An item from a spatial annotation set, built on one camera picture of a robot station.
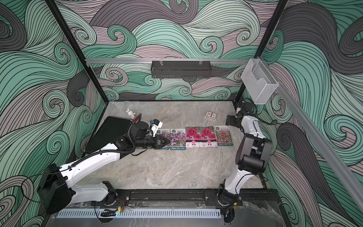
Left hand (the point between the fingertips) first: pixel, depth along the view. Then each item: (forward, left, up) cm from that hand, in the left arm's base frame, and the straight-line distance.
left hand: (169, 140), depth 73 cm
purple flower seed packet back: (+12, -4, -19) cm, 23 cm away
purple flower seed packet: (+18, +5, -20) cm, 27 cm away
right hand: (+19, -42, -9) cm, 47 cm away
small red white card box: (+33, -31, -20) cm, 49 cm away
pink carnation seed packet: (+14, -15, -20) cm, 29 cm away
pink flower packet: (+14, -26, -20) cm, 36 cm away
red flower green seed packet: (+15, -37, -20) cm, 45 cm away
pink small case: (+29, +29, -19) cm, 46 cm away
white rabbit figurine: (+30, +31, -14) cm, 46 cm away
